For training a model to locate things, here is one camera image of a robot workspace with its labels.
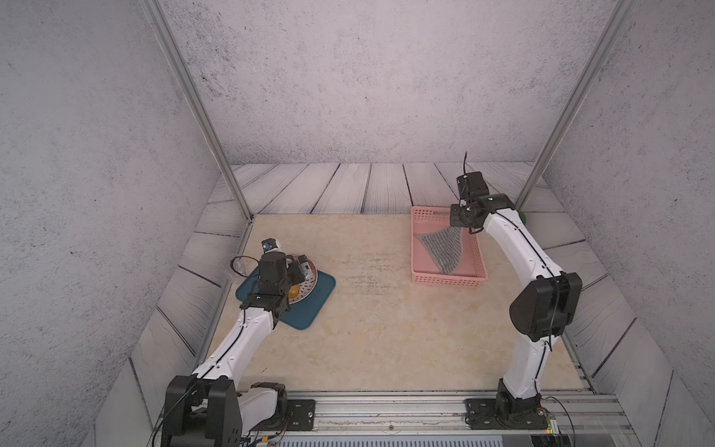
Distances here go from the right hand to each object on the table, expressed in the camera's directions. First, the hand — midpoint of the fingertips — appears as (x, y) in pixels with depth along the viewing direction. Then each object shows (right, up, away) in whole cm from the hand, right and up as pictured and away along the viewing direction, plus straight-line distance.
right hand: (462, 214), depth 89 cm
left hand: (-51, -14, -3) cm, 53 cm away
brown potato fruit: (-54, -25, +5) cm, 60 cm away
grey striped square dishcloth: (0, -11, +22) cm, 25 cm away
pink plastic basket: (+9, -18, +15) cm, 25 cm away
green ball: (+33, +1, +25) cm, 41 cm away
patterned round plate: (-51, -25, +9) cm, 57 cm away
